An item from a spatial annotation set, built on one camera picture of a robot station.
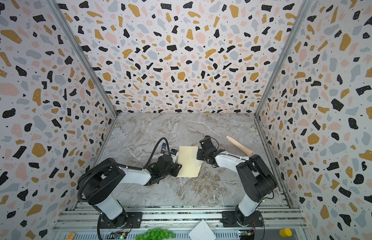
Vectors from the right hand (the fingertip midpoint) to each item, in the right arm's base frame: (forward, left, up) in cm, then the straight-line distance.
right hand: (197, 150), depth 94 cm
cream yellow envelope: (-6, +4, -8) cm, 11 cm away
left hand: (-8, +10, -2) cm, 13 cm away
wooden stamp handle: (+1, -33, -3) cm, 34 cm away
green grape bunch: (-43, +18, -1) cm, 47 cm away
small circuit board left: (-44, +36, -5) cm, 57 cm away
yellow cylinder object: (-42, -40, +1) cm, 57 cm away
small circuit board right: (-41, -23, -5) cm, 48 cm away
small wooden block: (-44, +58, -3) cm, 73 cm away
